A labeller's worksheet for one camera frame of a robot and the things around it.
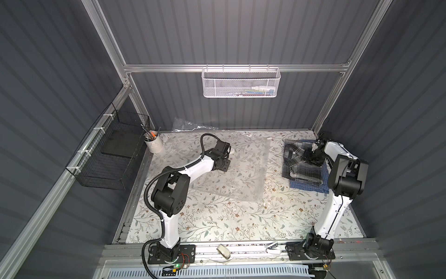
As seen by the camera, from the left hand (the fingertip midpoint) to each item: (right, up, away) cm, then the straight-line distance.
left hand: (225, 164), depth 95 cm
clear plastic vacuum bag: (+12, -8, +2) cm, 14 cm away
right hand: (+50, +2, +6) cm, 51 cm away
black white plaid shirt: (+39, -3, +2) cm, 39 cm away
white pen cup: (-43, +12, +7) cm, 45 cm away
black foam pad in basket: (-47, +11, -18) cm, 52 cm away
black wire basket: (-50, +5, -23) cm, 56 cm away
